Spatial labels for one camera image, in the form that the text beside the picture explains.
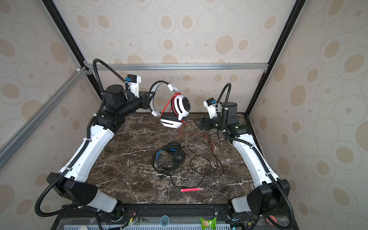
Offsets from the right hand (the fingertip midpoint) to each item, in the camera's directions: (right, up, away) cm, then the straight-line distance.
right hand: (200, 118), depth 75 cm
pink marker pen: (-6, -41, +7) cm, 42 cm away
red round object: (+18, -34, -31) cm, 49 cm away
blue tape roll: (-18, -52, -3) cm, 55 cm away
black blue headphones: (-12, -21, +11) cm, 27 cm away
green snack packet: (+5, -52, -6) cm, 52 cm away
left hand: (-21, +12, -11) cm, 26 cm away
